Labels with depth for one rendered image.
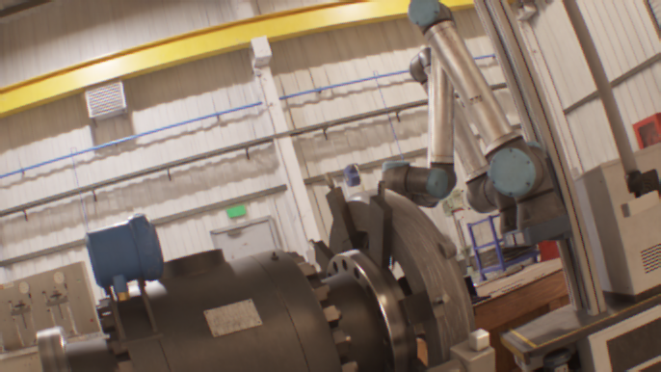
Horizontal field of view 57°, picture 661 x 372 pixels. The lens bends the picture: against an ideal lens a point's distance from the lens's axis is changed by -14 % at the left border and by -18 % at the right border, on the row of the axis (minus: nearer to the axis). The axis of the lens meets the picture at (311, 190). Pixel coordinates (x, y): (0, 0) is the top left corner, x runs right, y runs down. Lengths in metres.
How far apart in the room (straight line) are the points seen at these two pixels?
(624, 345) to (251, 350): 1.31
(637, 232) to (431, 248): 0.95
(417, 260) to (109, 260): 0.76
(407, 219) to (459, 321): 0.31
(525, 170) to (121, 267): 1.21
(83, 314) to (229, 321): 6.76
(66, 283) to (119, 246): 6.83
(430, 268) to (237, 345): 0.51
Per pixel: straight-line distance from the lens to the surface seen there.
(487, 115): 2.22
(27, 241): 13.12
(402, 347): 1.89
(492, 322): 3.01
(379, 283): 1.89
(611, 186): 2.45
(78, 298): 8.43
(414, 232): 1.82
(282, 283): 1.79
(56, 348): 1.80
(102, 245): 1.66
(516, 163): 2.15
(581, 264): 2.51
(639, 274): 2.48
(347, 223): 2.08
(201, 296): 1.76
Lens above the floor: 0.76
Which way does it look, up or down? 7 degrees up
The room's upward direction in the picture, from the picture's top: 17 degrees counter-clockwise
